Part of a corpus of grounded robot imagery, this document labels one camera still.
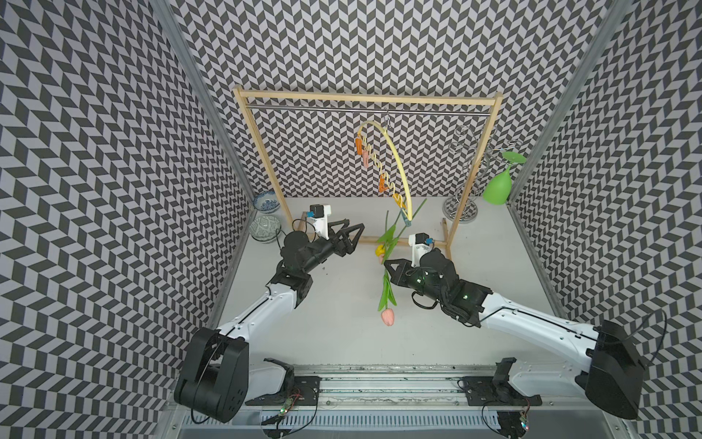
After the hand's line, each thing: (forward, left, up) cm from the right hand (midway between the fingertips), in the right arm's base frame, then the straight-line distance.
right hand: (384, 267), depth 75 cm
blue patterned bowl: (+43, +48, -17) cm, 67 cm away
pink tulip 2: (+8, -3, +2) cm, 9 cm away
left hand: (+9, +8, +7) cm, 14 cm away
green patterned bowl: (+27, +45, -16) cm, 55 cm away
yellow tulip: (+8, -1, 0) cm, 8 cm away
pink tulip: (-7, 0, -2) cm, 7 cm away
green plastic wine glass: (+26, -38, +5) cm, 47 cm away
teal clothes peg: (+7, -6, +11) cm, 15 cm away
